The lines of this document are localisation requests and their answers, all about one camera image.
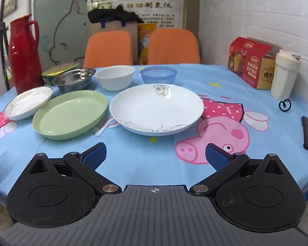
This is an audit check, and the cardboard box with black bag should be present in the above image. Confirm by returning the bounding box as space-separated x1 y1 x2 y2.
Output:
88 20 139 62

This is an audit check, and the stainless steel bowl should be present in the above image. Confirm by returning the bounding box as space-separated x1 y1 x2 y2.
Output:
51 68 96 94

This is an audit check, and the red thermos jug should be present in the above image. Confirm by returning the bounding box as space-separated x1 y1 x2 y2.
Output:
8 14 44 95

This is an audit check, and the white wall box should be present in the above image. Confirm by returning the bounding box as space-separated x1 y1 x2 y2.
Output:
4 0 18 16

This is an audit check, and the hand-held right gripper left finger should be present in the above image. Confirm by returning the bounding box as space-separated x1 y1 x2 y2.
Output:
28 142 122 194

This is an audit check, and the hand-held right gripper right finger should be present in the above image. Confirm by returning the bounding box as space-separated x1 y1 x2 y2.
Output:
190 143 286 195

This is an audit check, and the green oval plate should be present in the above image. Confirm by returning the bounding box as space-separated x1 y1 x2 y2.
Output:
32 90 108 140

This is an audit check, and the red cracker box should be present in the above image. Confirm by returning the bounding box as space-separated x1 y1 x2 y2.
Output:
227 36 279 90

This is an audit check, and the white text wall poster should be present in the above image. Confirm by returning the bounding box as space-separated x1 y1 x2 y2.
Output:
87 0 184 30

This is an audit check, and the white ceramic bowl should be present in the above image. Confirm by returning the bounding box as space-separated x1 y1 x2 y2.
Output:
95 66 136 91

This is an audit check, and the black hair tie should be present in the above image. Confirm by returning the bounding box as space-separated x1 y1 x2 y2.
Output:
279 99 292 113

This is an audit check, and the blue plastic bowl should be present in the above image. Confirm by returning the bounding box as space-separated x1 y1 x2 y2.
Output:
140 66 177 85

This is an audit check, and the black stand pole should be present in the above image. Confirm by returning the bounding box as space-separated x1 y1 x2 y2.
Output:
0 0 11 90

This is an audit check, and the green instant noodle cup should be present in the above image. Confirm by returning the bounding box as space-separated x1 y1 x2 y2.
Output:
41 62 80 85

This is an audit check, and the black cloth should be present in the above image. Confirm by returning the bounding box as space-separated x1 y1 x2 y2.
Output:
87 6 144 24

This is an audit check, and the orange chair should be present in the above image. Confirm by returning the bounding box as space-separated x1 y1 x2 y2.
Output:
83 30 133 68
147 29 201 65

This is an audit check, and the yellow snack packet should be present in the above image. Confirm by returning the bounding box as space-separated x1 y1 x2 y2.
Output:
137 23 157 64

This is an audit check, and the large white floral plate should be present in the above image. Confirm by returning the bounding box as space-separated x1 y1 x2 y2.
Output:
109 83 205 136

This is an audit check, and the small gold-rimmed white plate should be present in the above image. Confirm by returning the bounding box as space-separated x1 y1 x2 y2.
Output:
3 86 53 121

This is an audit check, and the white tumbler cup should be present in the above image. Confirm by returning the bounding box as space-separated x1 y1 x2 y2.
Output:
271 49 302 100

